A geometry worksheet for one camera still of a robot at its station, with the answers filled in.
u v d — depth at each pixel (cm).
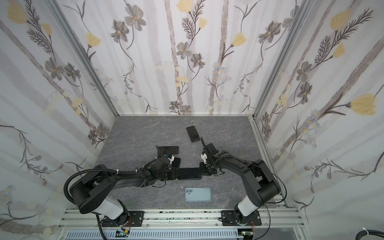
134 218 73
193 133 111
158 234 70
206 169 78
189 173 89
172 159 85
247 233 70
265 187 46
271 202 45
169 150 107
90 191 45
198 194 82
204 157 86
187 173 89
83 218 75
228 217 73
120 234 73
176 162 95
